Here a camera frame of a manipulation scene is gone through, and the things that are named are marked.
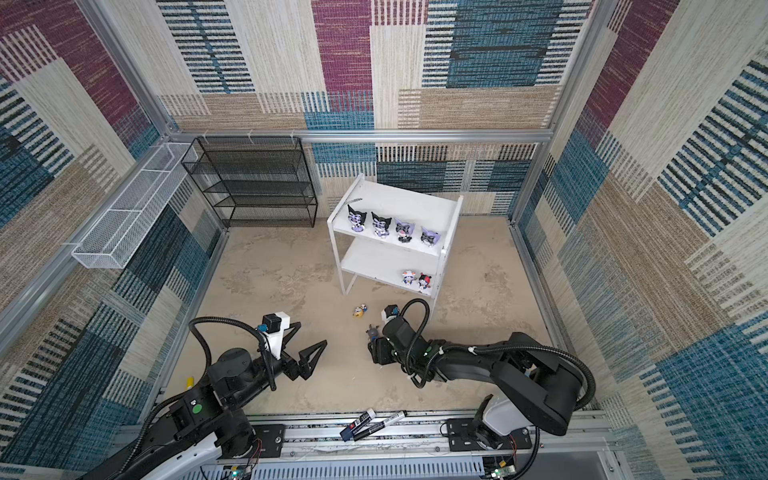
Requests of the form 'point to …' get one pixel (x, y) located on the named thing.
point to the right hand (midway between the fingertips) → (379, 348)
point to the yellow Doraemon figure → (359, 311)
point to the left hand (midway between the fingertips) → (313, 331)
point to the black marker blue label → (348, 433)
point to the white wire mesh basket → (114, 238)
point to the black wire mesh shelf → (255, 181)
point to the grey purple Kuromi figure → (372, 332)
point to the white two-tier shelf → (392, 235)
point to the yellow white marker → (190, 382)
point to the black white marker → (364, 432)
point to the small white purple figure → (408, 277)
